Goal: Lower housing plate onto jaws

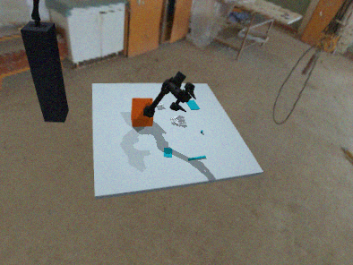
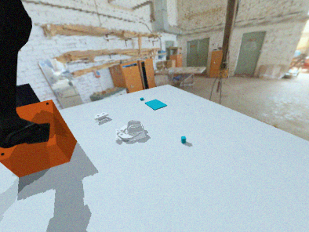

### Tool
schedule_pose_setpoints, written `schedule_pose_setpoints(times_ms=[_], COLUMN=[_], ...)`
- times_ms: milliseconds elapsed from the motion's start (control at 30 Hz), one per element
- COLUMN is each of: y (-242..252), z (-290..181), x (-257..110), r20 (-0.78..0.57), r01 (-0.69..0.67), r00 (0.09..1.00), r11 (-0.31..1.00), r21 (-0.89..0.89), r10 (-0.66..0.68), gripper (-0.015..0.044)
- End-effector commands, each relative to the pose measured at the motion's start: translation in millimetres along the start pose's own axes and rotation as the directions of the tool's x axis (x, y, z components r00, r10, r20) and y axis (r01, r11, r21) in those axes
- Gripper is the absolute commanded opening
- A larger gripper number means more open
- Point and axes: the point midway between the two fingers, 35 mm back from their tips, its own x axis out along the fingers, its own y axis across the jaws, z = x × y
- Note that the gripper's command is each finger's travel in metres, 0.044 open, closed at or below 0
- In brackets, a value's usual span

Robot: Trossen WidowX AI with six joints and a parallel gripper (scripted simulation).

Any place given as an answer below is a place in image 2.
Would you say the cyan flat square plate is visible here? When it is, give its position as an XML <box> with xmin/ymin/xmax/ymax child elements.
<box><xmin>145</xmin><ymin>100</ymin><xmax>167</xmax><ymax>110</ymax></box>

